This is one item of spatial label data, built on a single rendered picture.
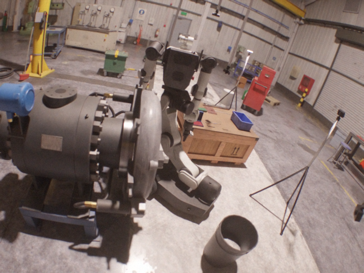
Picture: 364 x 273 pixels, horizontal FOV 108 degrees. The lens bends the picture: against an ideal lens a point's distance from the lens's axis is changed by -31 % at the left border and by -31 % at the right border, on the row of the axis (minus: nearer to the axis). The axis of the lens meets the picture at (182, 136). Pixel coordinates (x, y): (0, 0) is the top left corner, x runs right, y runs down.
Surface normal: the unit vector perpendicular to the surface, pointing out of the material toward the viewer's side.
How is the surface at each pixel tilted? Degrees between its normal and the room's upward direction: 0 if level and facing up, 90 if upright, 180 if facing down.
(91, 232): 90
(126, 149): 60
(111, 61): 90
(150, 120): 33
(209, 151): 90
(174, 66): 103
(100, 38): 90
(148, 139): 49
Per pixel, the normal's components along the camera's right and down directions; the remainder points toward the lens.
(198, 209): -0.27, 0.44
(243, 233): -0.79, 0.04
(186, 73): -0.02, 0.71
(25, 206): 0.28, -0.82
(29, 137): 0.32, 0.06
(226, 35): 0.10, 0.54
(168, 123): -0.57, 0.28
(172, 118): 0.81, 0.04
